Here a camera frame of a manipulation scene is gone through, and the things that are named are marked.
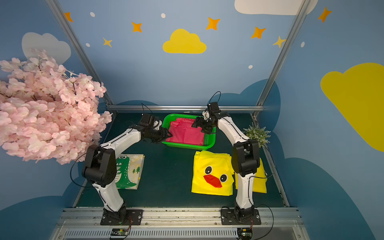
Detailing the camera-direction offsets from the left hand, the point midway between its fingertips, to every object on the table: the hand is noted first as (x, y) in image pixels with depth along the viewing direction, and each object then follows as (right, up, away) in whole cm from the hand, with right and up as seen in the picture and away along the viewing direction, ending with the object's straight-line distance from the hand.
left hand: (169, 135), depth 93 cm
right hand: (+18, +5, +1) cm, 19 cm away
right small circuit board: (+41, -48, -20) cm, 66 cm away
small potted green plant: (+55, +1, -5) cm, 55 cm away
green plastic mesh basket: (+27, -4, +11) cm, 29 cm away
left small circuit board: (-21, -47, -21) cm, 56 cm away
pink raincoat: (+8, +1, +12) cm, 14 cm away
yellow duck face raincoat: (+27, -24, -3) cm, 36 cm away
